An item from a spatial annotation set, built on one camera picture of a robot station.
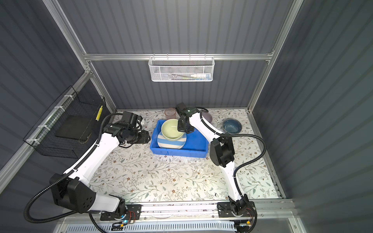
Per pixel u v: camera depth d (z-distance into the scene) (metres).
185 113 0.69
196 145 0.97
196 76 0.90
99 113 0.83
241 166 0.57
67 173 0.41
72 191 0.40
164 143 0.94
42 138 0.62
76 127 0.74
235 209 0.65
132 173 0.87
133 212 0.72
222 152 0.57
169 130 0.97
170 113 1.04
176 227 0.77
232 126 1.05
